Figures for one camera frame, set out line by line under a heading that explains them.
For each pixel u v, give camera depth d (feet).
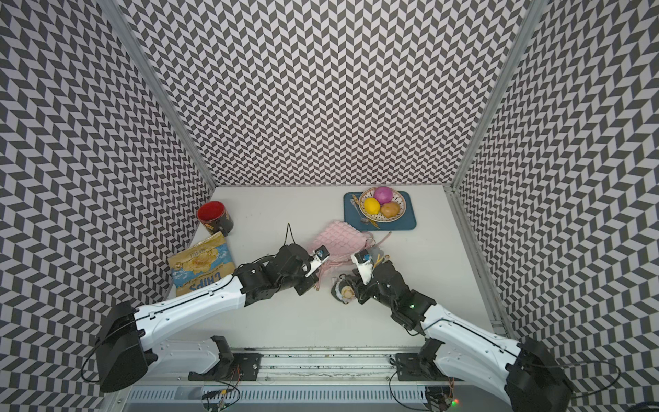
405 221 3.43
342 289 2.58
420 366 2.14
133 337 1.31
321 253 2.19
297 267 1.95
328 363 2.47
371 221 3.45
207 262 3.00
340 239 3.07
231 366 2.15
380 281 1.93
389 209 3.44
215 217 3.10
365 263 2.19
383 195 3.55
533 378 1.32
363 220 3.55
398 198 3.65
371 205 3.45
